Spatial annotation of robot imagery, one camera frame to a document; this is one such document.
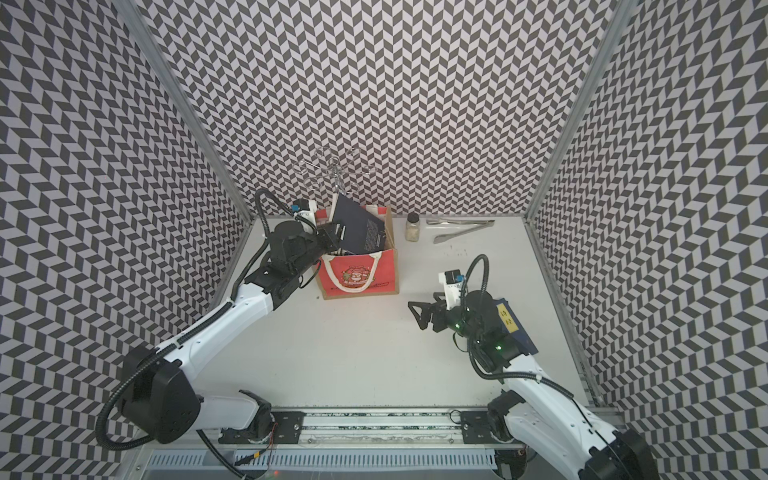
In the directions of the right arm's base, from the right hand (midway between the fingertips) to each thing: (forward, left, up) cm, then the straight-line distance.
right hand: (423, 305), depth 78 cm
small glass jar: (+36, +2, -9) cm, 37 cm away
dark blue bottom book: (+19, +16, +8) cm, 26 cm away
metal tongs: (+45, -26, -16) cm, 54 cm away
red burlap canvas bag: (+9, +13, +2) cm, 16 cm away
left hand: (+16, +20, +14) cm, 30 cm away
